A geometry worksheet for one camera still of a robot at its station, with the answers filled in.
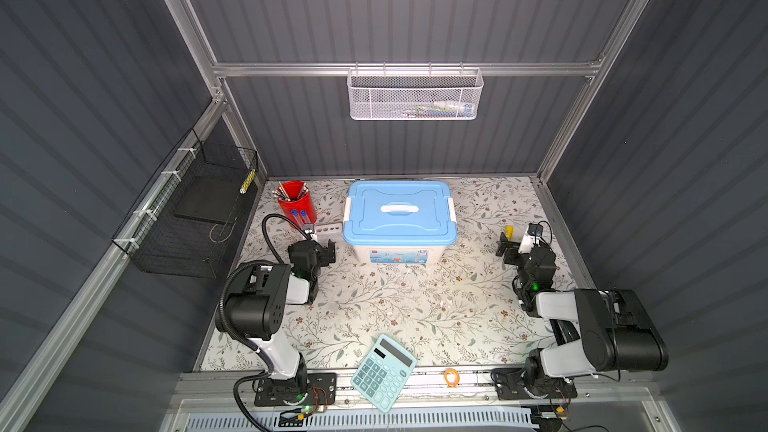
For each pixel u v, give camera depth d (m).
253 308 0.47
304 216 0.91
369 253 0.89
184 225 0.72
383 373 0.75
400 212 0.87
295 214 0.91
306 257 0.75
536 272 0.70
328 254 0.91
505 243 0.85
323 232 0.99
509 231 1.02
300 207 0.96
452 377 0.76
